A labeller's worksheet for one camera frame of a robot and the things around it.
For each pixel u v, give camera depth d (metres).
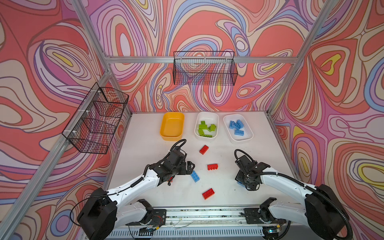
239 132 1.05
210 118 1.15
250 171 0.63
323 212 0.40
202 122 1.11
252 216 0.73
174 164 0.63
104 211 0.40
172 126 1.08
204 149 0.97
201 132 1.08
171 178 0.85
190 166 0.75
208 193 0.81
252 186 0.75
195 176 0.86
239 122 1.10
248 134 1.04
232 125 1.07
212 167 0.90
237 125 1.08
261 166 0.63
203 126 1.09
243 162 0.69
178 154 0.70
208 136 1.02
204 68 0.96
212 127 1.07
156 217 0.73
